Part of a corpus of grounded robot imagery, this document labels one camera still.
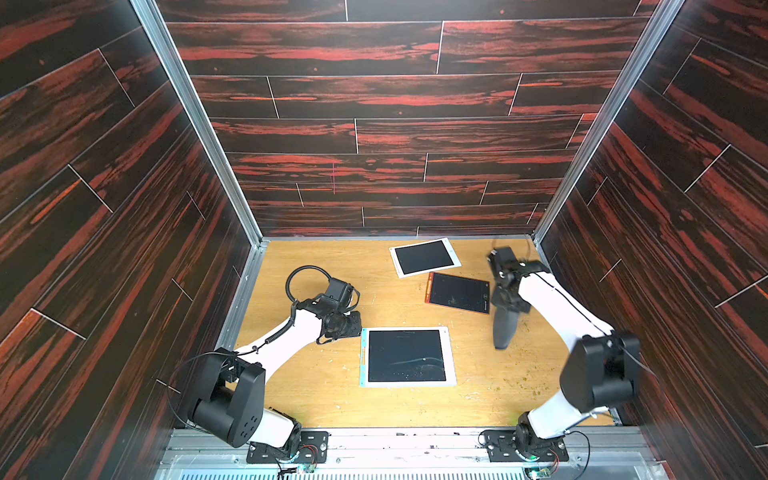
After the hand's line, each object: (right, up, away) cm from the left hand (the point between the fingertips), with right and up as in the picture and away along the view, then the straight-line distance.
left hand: (360, 328), depth 88 cm
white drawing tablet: (+24, +22, +28) cm, 43 cm away
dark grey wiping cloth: (+42, +2, -5) cm, 42 cm away
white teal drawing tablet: (+16, -9, +2) cm, 18 cm away
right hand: (+47, +8, -1) cm, 47 cm away
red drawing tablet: (+34, +9, +16) cm, 39 cm away
